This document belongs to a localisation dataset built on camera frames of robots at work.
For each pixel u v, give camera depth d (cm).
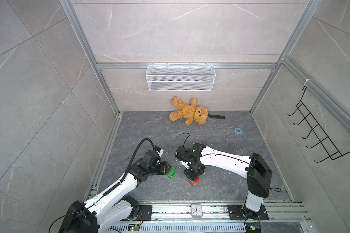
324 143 64
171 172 86
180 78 100
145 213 73
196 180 76
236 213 73
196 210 73
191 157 58
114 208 57
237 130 107
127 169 56
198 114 107
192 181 80
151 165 64
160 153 76
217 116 118
